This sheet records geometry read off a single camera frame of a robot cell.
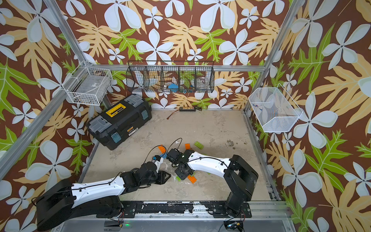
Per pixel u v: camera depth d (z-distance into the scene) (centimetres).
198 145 99
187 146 101
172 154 66
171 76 96
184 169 59
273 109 84
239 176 44
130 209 74
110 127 87
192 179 84
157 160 75
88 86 86
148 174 63
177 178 74
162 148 98
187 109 120
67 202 41
